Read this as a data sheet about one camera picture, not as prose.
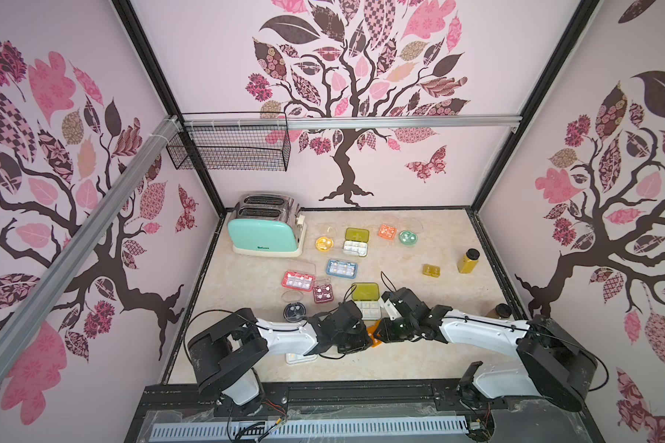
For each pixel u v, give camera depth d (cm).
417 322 66
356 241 109
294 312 90
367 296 95
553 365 43
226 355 44
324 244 107
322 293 95
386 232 111
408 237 110
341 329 68
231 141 95
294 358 80
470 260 94
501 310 80
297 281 97
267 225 95
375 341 83
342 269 100
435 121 189
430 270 100
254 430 72
